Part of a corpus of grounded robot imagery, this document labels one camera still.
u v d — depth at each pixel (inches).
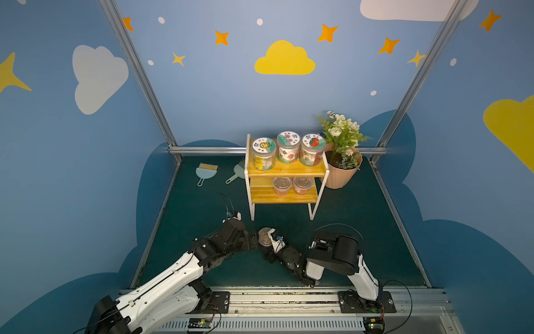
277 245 29.6
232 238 23.7
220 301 29.4
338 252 20.9
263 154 26.2
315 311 29.3
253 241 28.2
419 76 34.0
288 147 27.1
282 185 32.9
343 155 38.8
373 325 28.8
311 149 26.6
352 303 29.4
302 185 32.3
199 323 28.3
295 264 27.4
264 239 33.1
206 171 45.8
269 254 31.5
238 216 29.4
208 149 48.3
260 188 35.4
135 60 31.7
